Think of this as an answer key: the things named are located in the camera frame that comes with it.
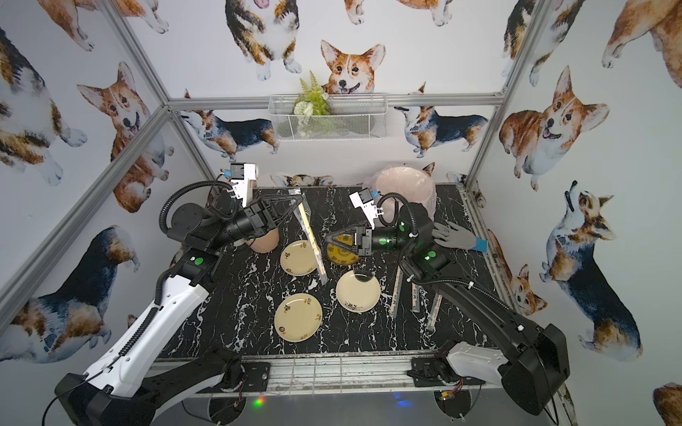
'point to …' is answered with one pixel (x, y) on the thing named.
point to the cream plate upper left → (297, 257)
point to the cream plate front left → (297, 318)
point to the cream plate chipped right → (356, 295)
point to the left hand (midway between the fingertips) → (303, 201)
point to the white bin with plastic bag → (396, 187)
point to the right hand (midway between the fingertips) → (325, 243)
